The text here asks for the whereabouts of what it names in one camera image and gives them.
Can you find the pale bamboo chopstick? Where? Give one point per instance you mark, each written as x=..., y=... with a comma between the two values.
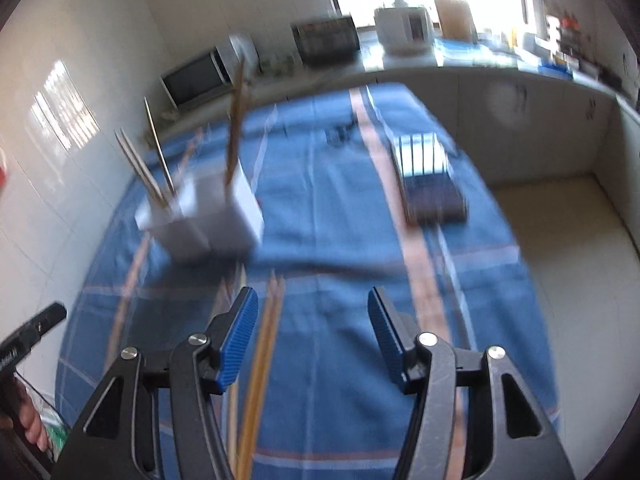
x=137, y=160
x=159, y=150
x=131, y=165

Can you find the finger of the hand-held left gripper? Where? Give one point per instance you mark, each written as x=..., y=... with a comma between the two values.
x=47, y=317

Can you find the smartphone in brown case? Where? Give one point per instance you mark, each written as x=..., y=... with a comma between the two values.
x=425, y=180

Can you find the white plastic utensil holder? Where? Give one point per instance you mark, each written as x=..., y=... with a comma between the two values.
x=220, y=220

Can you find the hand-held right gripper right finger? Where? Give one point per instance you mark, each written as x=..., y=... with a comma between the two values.
x=387, y=340

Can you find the blue plaid tablecloth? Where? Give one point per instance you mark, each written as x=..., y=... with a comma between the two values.
x=325, y=220

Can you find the white pressure cooker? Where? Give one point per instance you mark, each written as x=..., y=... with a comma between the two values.
x=402, y=27

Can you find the black and white microwave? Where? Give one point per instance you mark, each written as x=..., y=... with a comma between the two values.
x=195, y=80

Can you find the white base cabinets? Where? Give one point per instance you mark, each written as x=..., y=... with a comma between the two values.
x=525, y=120

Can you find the person's left hand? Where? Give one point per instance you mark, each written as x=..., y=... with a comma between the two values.
x=30, y=417

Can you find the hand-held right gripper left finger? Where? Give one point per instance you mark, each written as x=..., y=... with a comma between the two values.
x=240, y=340

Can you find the green plastic bag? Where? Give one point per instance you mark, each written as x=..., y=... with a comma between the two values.
x=56, y=427

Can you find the dark brown chopstick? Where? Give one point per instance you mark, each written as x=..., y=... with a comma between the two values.
x=235, y=125

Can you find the spice rack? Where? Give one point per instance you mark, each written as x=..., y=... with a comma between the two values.
x=560, y=40

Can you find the wooden cutting board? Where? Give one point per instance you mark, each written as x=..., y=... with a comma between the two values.
x=454, y=17

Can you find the black rice cooker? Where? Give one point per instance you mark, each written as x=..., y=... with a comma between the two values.
x=325, y=39

